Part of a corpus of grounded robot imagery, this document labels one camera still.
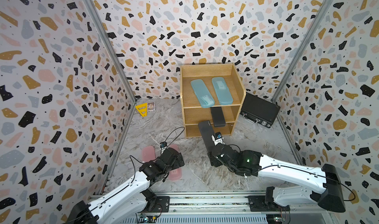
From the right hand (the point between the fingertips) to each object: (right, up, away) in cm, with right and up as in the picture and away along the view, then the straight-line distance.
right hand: (212, 152), depth 75 cm
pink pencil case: (-20, -15, +9) cm, 26 cm away
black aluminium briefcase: (+38, +22, +35) cm, 56 cm away
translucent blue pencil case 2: (-5, +30, +5) cm, 31 cm away
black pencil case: (+5, +18, +13) cm, 23 cm away
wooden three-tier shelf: (-10, +21, +16) cm, 28 cm away
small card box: (-45, +25, +42) cm, 66 cm away
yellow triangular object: (-50, +23, +39) cm, 68 cm away
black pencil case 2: (-2, +10, +4) cm, 11 cm away
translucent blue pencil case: (+6, +32, +7) cm, 34 cm away
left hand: (-18, -6, +7) cm, 20 cm away
